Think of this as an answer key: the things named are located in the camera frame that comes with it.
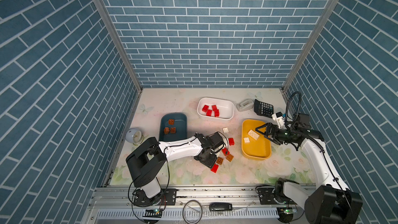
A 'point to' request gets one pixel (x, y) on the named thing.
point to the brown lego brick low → (219, 160)
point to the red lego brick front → (214, 168)
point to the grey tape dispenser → (245, 105)
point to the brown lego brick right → (229, 157)
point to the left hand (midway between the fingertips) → (209, 163)
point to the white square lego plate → (225, 129)
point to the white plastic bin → (217, 108)
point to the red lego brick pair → (216, 111)
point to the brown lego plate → (166, 130)
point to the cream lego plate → (246, 139)
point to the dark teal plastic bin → (173, 126)
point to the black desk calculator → (263, 109)
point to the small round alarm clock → (134, 136)
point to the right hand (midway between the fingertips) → (260, 131)
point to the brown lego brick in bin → (171, 122)
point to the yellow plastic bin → (255, 145)
